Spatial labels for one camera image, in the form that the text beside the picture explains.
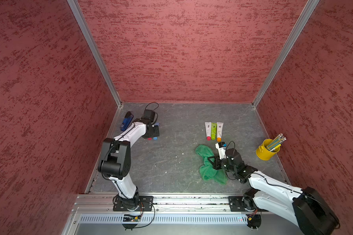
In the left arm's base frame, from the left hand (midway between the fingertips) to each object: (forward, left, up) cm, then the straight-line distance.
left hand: (154, 135), depth 94 cm
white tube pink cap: (+13, -38, -5) cm, 40 cm away
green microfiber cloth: (-24, -34, -1) cm, 41 cm away
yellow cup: (-12, -67, 0) cm, 69 cm away
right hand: (-16, -35, -2) cm, 38 cm away
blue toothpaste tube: (+1, 0, -4) cm, 4 cm away
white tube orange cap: (+10, -46, -5) cm, 47 cm away
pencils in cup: (-9, -74, +7) cm, 75 cm away
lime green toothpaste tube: (+8, -42, -5) cm, 43 cm away
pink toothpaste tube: (0, +3, -5) cm, 6 cm away
